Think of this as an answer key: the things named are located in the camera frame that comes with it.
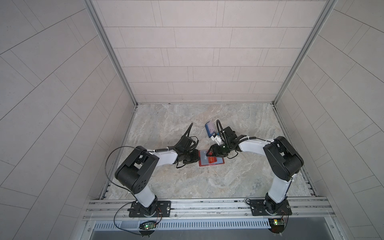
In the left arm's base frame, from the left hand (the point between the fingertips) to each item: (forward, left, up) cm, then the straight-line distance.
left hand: (204, 157), depth 89 cm
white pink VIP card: (+19, -5, +3) cm, 20 cm away
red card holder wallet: (-2, 0, +1) cm, 2 cm away
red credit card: (-3, -4, +2) cm, 5 cm away
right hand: (+1, -3, +1) cm, 4 cm away
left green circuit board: (-33, +25, +4) cm, 42 cm away
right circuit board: (-33, -33, 0) cm, 47 cm away
